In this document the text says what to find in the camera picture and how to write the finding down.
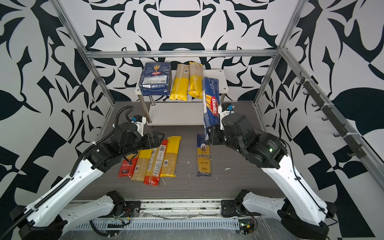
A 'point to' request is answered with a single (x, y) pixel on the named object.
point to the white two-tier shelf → (184, 106)
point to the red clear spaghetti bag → (152, 174)
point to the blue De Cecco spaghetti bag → (204, 156)
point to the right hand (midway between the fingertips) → (210, 128)
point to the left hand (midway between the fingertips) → (158, 133)
